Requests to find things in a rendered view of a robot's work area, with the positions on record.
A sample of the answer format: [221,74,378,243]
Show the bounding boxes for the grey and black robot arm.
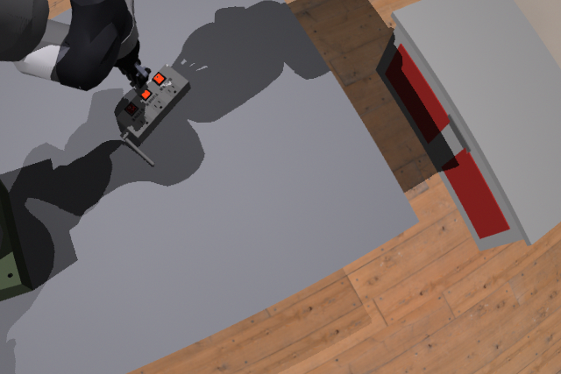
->
[0,0,138,91]

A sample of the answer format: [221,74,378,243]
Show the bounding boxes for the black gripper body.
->
[114,40,141,70]

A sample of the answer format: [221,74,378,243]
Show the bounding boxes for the grey power strip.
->
[117,64,191,166]

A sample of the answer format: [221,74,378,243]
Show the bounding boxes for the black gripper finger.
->
[119,67,131,82]
[122,62,152,96]

